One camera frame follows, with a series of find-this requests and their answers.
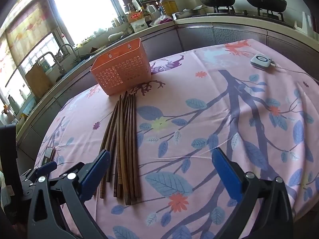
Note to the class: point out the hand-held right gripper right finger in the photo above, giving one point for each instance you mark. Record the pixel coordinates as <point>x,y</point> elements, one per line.
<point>225,171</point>

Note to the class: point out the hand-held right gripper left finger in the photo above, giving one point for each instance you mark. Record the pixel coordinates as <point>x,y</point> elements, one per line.
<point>96,171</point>

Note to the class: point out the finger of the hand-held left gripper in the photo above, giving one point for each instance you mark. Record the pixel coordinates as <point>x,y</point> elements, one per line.
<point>47,166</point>

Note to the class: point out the bundle of wooden chopsticks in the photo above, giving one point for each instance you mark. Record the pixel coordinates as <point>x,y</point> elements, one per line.
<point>124,142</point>

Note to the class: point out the orange plastic basket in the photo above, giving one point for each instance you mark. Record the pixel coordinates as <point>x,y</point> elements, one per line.
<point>119,72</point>

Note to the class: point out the dark smartphone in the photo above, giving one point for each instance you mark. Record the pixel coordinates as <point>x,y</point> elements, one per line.
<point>48,155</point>

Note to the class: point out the dark thermos jug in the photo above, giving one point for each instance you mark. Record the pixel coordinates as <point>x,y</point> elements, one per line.
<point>12,103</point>

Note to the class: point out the pink floral tablecloth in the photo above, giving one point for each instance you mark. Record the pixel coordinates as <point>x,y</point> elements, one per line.
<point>199,129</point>

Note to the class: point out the wooden cutting board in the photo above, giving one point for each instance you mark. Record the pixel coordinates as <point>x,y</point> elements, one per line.
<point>37,81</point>

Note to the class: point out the metal faucet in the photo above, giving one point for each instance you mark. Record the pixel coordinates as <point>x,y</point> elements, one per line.
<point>53,58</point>
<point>66,48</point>

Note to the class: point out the white round device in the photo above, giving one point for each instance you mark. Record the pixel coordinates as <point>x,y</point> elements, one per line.
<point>260,61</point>

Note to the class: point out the yellowish window covering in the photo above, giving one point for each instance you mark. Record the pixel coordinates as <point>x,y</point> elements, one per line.
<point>27,27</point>

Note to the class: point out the gas stove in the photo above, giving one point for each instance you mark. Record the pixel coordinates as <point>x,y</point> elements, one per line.
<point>249,15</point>

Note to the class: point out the red and white box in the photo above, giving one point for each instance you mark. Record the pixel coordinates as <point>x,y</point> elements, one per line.
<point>136,17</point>

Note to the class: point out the metal tray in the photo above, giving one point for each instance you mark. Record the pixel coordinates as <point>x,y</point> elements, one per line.
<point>187,14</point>

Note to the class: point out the purple plastic bag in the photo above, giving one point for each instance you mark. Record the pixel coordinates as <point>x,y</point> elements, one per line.
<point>162,20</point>

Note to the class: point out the white plastic rack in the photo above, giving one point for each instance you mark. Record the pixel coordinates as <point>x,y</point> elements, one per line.
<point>302,25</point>

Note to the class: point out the white plastic jug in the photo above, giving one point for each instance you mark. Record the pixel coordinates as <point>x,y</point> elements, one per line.
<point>152,12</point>

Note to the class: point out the yellow cooking oil bottle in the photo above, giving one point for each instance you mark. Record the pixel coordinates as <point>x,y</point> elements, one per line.
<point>166,5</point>

